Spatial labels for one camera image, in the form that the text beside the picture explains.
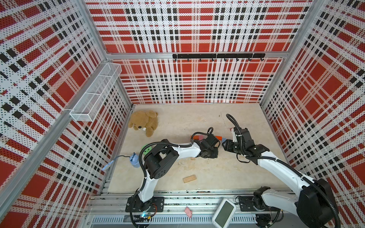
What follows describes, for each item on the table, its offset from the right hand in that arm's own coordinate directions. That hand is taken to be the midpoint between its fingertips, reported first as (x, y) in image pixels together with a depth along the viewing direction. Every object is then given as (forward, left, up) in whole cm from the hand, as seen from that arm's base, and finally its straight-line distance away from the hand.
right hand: (227, 144), depth 85 cm
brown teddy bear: (+16, +51, +3) cm, 54 cm away
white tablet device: (-34, +6, -6) cm, 36 cm away
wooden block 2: (-17, +23, -10) cm, 30 cm away
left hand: (-2, +5, -9) cm, 11 cm away
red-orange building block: (+11, +2, -10) cm, 15 cm away
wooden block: (-4, +21, -11) cm, 24 cm away
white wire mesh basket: (+24, +89, +11) cm, 93 cm away
